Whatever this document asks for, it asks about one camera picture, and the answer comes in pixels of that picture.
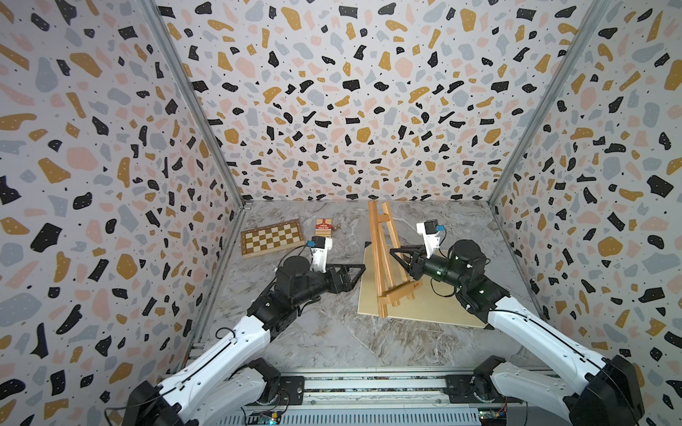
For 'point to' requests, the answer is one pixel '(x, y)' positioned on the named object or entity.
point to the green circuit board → (264, 418)
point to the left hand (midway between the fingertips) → (358, 268)
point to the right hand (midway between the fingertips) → (395, 252)
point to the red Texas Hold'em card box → (323, 227)
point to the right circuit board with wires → (493, 416)
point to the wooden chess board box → (272, 239)
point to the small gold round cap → (335, 228)
